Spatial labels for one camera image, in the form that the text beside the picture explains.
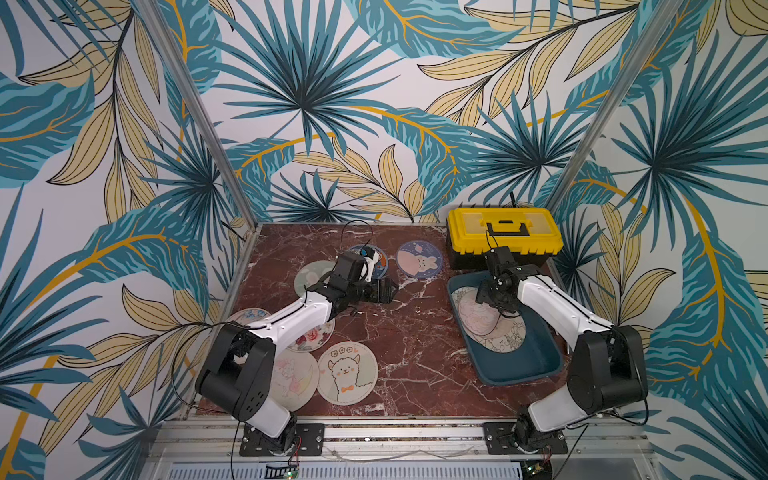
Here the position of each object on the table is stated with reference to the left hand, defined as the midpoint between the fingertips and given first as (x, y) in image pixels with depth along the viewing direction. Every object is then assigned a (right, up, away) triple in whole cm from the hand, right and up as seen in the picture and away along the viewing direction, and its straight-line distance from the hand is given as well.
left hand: (385, 290), depth 86 cm
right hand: (+32, -3, +3) cm, 32 cm away
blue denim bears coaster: (-2, +7, +21) cm, 23 cm away
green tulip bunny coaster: (+37, -14, +4) cm, 40 cm away
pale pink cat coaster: (-25, -25, -3) cm, 35 cm away
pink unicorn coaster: (+29, -10, +7) cm, 31 cm away
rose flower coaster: (-21, -15, +4) cm, 26 cm away
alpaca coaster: (-11, -23, -2) cm, 26 cm away
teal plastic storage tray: (+43, -18, -3) cm, 47 cm away
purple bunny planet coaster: (+12, +9, +23) cm, 28 cm away
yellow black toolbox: (+47, +17, +8) cm, 50 cm away
